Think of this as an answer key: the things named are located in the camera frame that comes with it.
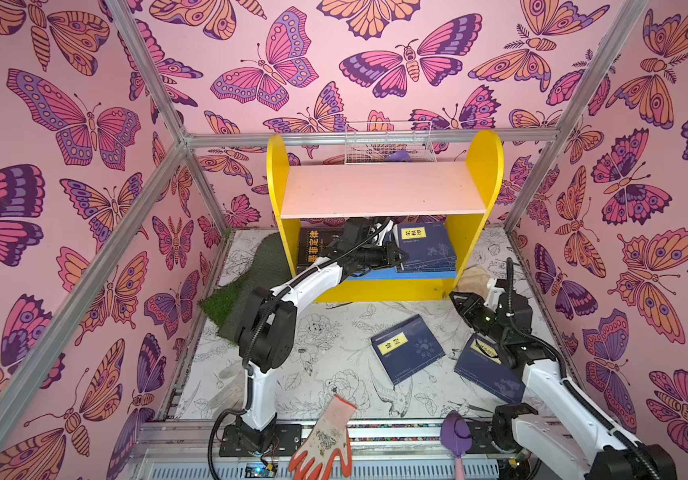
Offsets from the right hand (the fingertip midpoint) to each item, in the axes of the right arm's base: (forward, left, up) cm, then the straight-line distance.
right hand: (453, 292), depth 81 cm
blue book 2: (-9, +12, -16) cm, 22 cm away
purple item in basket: (+40, +13, +17) cm, 46 cm away
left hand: (+8, +11, +6) cm, 15 cm away
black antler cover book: (+16, +40, +2) cm, 43 cm away
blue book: (+9, +5, +2) cm, 11 cm away
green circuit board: (-39, +50, -20) cm, 66 cm away
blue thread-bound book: (+9, +6, -1) cm, 11 cm away
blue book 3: (+14, +6, +4) cm, 15 cm away
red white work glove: (-32, +34, -15) cm, 49 cm away
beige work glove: (+17, -15, -17) cm, 28 cm away
